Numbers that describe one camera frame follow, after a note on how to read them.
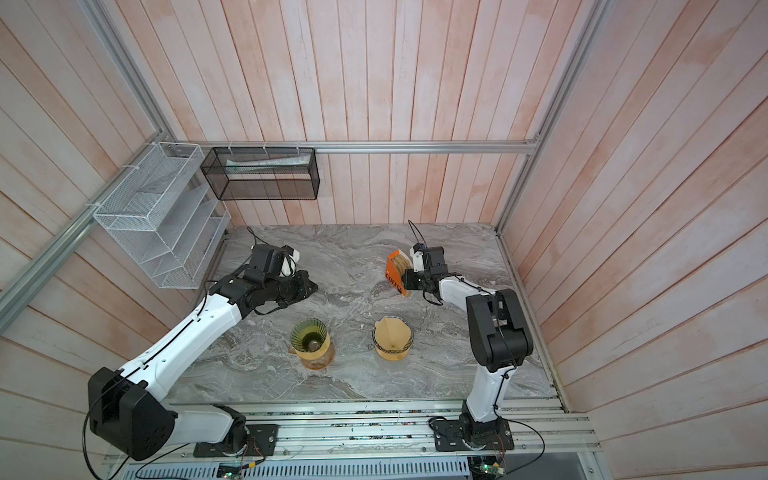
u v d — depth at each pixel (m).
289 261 0.64
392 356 0.78
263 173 1.04
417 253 0.90
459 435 0.73
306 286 0.70
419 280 0.86
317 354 0.78
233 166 0.90
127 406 0.39
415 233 1.22
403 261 0.99
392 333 0.79
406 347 0.73
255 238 1.19
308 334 0.81
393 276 1.02
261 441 0.73
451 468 0.70
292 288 0.69
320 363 0.86
